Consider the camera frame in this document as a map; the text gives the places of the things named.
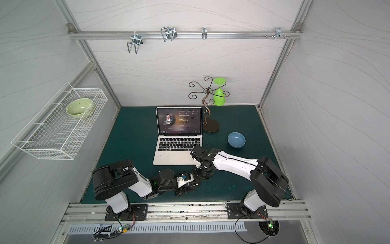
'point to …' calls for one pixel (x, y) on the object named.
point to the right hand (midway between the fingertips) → (195, 179)
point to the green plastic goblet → (219, 96)
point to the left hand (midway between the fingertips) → (192, 184)
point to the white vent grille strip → (214, 226)
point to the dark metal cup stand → (209, 125)
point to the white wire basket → (60, 126)
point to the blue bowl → (236, 140)
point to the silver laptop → (179, 131)
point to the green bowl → (78, 108)
